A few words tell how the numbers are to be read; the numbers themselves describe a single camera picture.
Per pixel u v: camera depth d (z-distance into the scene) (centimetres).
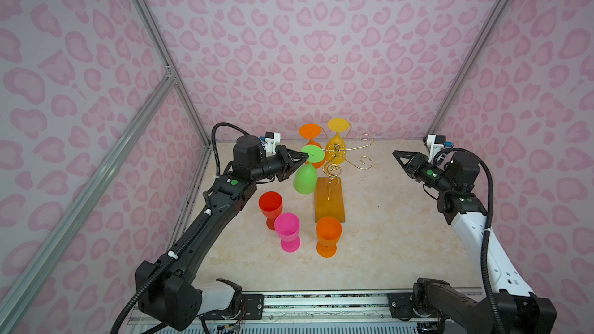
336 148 74
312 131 79
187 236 43
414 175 67
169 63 89
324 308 75
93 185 58
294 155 68
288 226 80
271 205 81
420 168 64
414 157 66
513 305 38
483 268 41
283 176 66
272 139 68
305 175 77
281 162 62
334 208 94
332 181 88
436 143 66
